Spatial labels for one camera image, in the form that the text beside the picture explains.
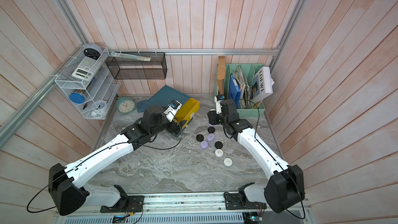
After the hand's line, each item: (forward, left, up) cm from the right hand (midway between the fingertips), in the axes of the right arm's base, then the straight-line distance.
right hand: (211, 111), depth 83 cm
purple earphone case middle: (-4, 0, -20) cm, 20 cm away
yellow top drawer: (0, +13, +1) cm, 13 cm away
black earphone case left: (-5, +7, -21) cm, 22 cm away
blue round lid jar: (0, +69, +11) cm, 70 cm away
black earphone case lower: (-9, -5, -21) cm, 23 cm away
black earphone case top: (+2, -1, -22) cm, 22 cm away
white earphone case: (-15, -5, -20) cm, 25 cm away
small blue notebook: (+20, +49, -19) cm, 57 cm away
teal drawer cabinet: (+12, +27, 0) cm, 30 cm away
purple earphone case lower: (-9, +4, -21) cm, 23 cm away
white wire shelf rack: (+5, +61, +9) cm, 62 cm away
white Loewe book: (+18, -31, +3) cm, 36 cm away
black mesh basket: (+34, +59, +4) cm, 69 cm away
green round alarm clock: (+15, +57, -13) cm, 61 cm away
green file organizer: (+31, -22, +3) cm, 38 cm away
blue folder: (+19, -15, -2) cm, 24 cm away
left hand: (-7, +17, +4) cm, 19 cm away
